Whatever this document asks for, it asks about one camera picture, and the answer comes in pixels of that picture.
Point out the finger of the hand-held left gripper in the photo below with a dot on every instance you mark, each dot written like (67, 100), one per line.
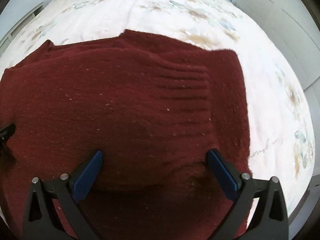
(7, 130)

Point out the white radiator cover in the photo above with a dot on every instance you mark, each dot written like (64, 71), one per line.
(20, 22)

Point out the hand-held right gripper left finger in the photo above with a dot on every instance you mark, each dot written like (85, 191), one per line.
(88, 175)

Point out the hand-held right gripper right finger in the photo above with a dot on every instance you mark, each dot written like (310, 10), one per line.
(221, 172)

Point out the dark red knitted sweater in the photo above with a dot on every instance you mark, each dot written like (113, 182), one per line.
(130, 120)

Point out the white wardrobe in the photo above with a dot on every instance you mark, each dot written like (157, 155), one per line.
(282, 27)

